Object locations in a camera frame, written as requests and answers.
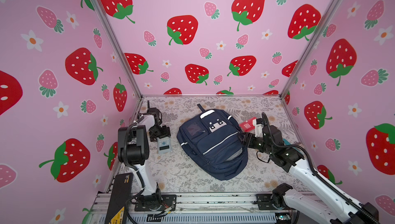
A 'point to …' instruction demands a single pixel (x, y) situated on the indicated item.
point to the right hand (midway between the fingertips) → (239, 135)
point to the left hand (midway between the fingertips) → (164, 136)
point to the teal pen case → (286, 143)
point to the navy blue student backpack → (209, 138)
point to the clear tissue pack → (164, 145)
